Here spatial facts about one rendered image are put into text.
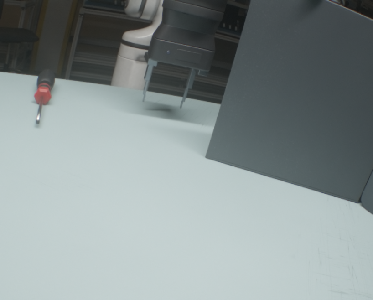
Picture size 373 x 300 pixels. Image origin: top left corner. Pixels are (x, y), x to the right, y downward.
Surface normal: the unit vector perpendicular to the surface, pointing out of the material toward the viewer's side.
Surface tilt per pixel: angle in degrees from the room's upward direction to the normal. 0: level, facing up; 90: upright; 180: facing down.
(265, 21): 90
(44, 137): 0
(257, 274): 0
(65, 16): 90
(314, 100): 90
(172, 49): 90
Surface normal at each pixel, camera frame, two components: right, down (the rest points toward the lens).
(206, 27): 0.15, 0.56
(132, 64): 0.00, 0.39
